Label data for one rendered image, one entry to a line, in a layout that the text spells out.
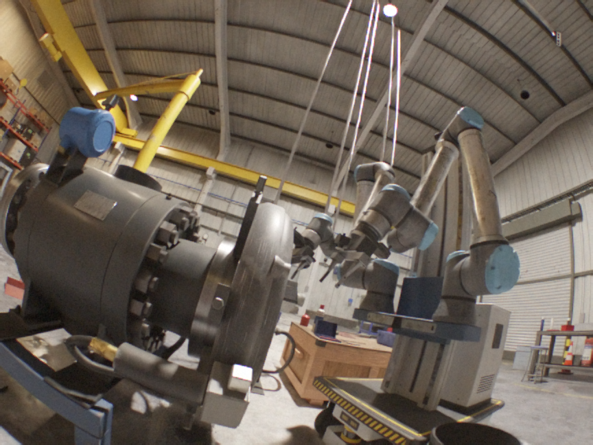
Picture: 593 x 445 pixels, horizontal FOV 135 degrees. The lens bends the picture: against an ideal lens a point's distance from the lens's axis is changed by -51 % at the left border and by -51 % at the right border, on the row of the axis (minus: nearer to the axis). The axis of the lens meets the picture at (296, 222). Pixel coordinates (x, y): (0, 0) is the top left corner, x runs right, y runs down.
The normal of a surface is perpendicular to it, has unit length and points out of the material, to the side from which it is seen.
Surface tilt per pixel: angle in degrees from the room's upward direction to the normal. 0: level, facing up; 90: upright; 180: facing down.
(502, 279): 95
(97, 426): 90
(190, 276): 72
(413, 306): 90
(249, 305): 82
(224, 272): 65
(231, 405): 113
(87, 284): 106
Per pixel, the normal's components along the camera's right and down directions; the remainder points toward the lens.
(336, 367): 0.24, -0.22
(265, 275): 0.33, -0.47
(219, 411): 0.11, 0.14
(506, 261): 0.00, -0.22
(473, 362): -0.87, -0.36
